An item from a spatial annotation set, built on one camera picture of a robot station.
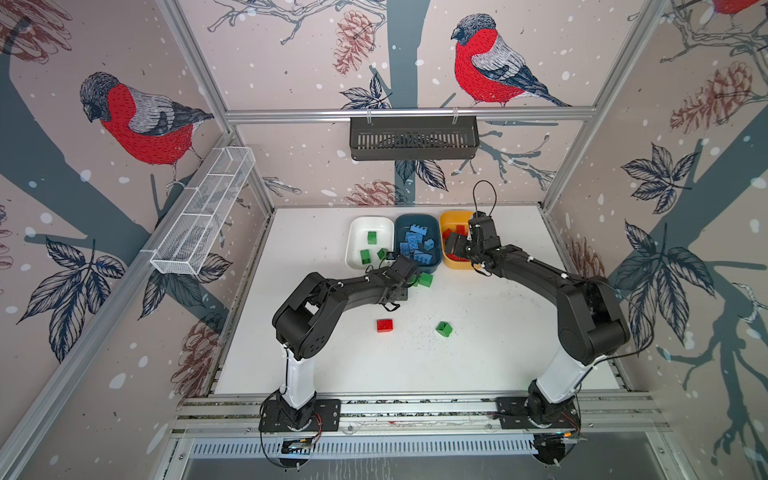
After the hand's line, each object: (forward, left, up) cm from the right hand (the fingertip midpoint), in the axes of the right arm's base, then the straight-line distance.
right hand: (457, 244), depth 95 cm
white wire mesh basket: (-5, +71, +22) cm, 75 cm away
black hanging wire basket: (+36, +14, +17) cm, 42 cm away
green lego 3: (+8, +29, -7) cm, 31 cm away
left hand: (-12, +20, -9) cm, 25 cm away
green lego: (-24, +5, -10) cm, 27 cm away
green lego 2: (+2, +25, -8) cm, 26 cm away
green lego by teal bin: (-8, +10, -9) cm, 16 cm away
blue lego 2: (+7, +8, -9) cm, 14 cm away
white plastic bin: (+9, +35, -8) cm, 37 cm away
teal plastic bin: (+14, +7, -6) cm, 17 cm away
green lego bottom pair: (0, +31, -8) cm, 32 cm away
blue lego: (0, +11, -7) cm, 13 cm away
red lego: (-24, +23, -9) cm, 35 cm away
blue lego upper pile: (+13, +12, -7) cm, 20 cm away
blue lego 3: (+8, +14, -8) cm, 18 cm away
